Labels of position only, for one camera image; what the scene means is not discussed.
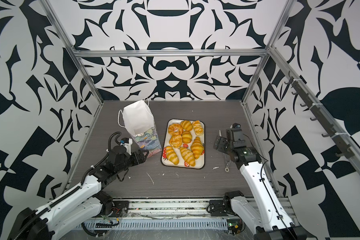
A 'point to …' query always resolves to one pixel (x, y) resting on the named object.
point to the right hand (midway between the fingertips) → (222, 140)
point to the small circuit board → (235, 225)
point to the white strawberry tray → (183, 144)
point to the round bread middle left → (176, 141)
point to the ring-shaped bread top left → (175, 129)
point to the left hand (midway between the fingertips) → (143, 150)
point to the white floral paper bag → (139, 121)
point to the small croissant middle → (187, 137)
